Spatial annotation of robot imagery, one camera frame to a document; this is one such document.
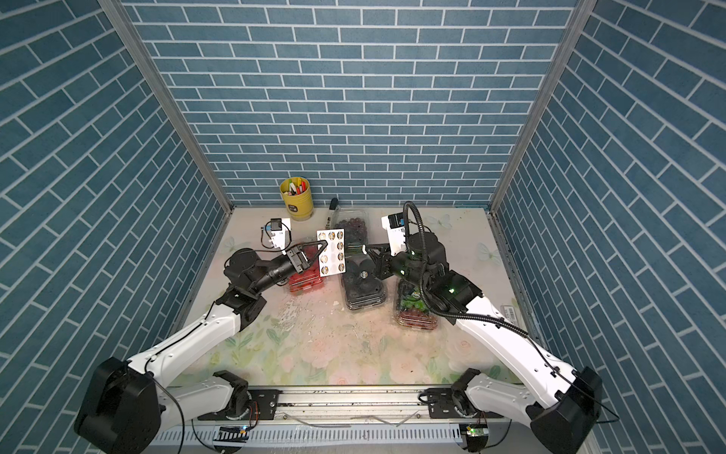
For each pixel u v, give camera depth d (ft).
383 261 1.94
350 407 2.47
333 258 2.37
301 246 2.25
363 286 2.97
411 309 2.82
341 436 2.53
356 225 3.45
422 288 1.70
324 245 2.32
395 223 1.93
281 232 2.19
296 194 3.53
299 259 2.10
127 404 1.29
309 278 2.93
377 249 2.08
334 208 3.79
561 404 1.24
